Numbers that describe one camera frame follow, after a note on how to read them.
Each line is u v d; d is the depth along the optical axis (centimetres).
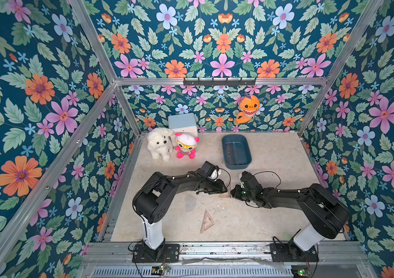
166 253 74
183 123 106
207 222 82
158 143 93
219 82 93
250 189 73
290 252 66
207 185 79
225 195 90
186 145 95
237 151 111
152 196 50
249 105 96
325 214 46
